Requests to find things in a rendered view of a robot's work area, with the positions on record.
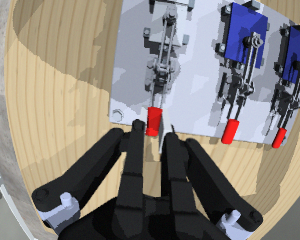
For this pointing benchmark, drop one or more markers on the light grey metal fixture plate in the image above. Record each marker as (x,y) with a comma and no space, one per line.
(193,102)

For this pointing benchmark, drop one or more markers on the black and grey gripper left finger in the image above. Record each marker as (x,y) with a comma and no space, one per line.
(60,201)

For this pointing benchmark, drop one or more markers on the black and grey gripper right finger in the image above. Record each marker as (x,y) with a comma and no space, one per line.
(214,191)

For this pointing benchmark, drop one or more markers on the blue rectangular block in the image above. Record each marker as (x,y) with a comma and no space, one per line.
(291,53)
(240,23)

